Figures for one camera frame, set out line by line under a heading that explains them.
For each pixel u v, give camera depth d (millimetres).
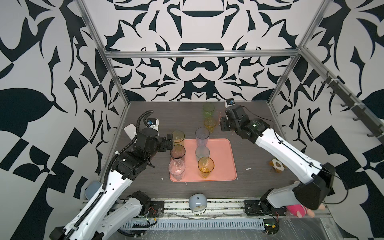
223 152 918
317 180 397
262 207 670
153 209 728
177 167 830
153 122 595
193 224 712
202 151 907
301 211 691
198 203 692
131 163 454
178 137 892
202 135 850
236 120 558
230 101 666
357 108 591
